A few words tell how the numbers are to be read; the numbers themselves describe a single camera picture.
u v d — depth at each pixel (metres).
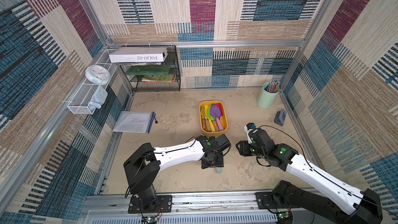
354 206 0.40
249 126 0.72
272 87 1.00
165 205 0.73
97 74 0.75
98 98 0.68
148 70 0.98
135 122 1.04
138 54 0.80
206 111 1.02
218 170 0.81
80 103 0.69
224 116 0.99
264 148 0.58
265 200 0.74
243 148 0.69
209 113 1.02
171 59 0.87
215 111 1.02
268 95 1.01
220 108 1.03
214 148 0.63
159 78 1.00
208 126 0.96
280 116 0.99
